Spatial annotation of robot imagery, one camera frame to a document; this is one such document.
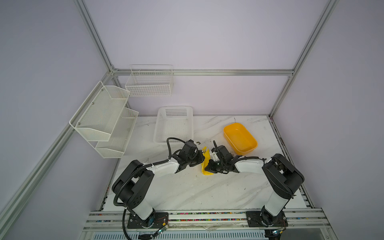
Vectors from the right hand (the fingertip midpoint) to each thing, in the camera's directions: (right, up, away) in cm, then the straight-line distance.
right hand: (204, 169), depth 89 cm
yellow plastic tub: (+27, +18, +15) cm, 35 cm away
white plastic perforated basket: (-22, +30, +27) cm, 46 cm away
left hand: (+1, +7, -1) cm, 7 cm away
